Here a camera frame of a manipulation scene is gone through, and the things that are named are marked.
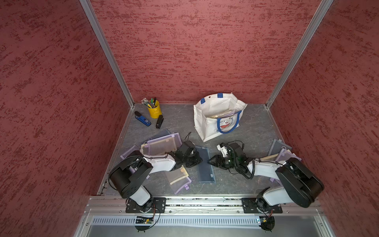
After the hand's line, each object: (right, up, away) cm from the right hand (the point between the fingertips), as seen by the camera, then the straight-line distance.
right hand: (210, 166), depth 86 cm
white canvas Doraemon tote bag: (0, +22, +7) cm, 23 cm away
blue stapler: (-50, +28, +23) cm, 62 cm away
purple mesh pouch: (-18, -6, -4) cm, 20 cm away
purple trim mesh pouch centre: (-32, +10, +12) cm, 35 cm away
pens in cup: (-41, +38, +18) cm, 59 cm away
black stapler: (-35, +27, +21) cm, 49 cm away
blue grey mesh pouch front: (-3, -3, 0) cm, 4 cm away
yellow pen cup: (-39, +33, +21) cm, 55 cm away
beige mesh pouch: (+10, +31, +4) cm, 33 cm away
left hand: (-4, +2, +1) cm, 5 cm away
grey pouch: (+46, +9, +12) cm, 49 cm away
